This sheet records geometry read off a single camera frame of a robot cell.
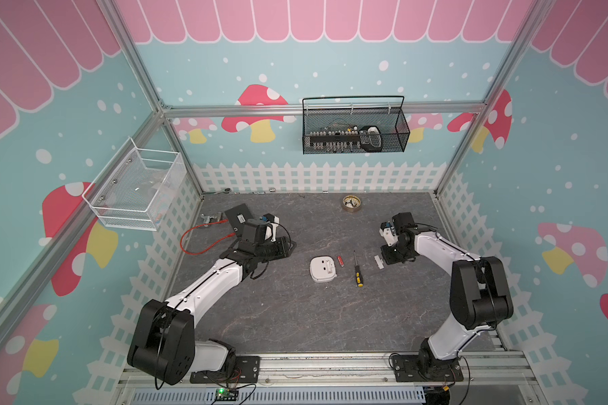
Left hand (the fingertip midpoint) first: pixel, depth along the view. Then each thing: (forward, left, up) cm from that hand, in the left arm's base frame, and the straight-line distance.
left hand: (292, 248), depth 85 cm
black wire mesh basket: (+39, -32, +21) cm, 55 cm away
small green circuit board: (-40, +18, -16) cm, 47 cm away
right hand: (+4, -35, -10) cm, 37 cm away
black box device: (+23, +26, -12) cm, 37 cm away
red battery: (+3, -18, -13) cm, 22 cm away
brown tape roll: (+33, -24, -13) cm, 43 cm away
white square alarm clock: (-2, -11, -10) cm, 15 cm away
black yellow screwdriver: (-3, -24, -12) cm, 27 cm away
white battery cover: (+3, -32, -13) cm, 35 cm away
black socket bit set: (+33, -14, +21) cm, 41 cm away
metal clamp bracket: (+22, +38, -13) cm, 45 cm away
